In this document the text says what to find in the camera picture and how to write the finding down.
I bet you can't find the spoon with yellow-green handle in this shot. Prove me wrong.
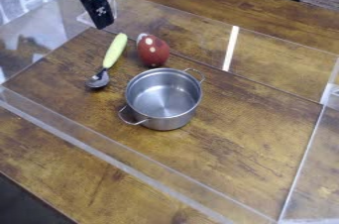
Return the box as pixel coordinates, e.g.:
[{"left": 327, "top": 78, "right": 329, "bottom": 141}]
[{"left": 85, "top": 33, "right": 126, "bottom": 88}]

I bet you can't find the clear acrylic enclosure wall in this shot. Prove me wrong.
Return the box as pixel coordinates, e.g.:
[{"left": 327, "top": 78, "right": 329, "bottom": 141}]
[{"left": 0, "top": 0, "right": 339, "bottom": 224}]

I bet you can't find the silver pot with handles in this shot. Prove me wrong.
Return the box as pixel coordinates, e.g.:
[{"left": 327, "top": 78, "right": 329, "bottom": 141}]
[{"left": 117, "top": 67, "right": 205, "bottom": 131}]

